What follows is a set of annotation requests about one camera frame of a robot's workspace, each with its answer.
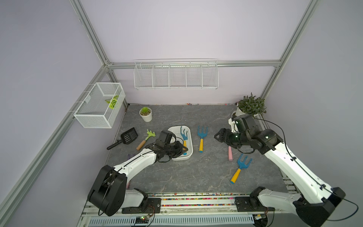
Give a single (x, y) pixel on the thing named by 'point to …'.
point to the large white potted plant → (252, 105)
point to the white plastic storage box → (177, 131)
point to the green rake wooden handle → (149, 134)
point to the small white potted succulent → (146, 113)
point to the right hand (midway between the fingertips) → (218, 137)
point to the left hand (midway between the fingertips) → (187, 151)
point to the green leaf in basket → (112, 101)
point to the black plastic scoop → (126, 138)
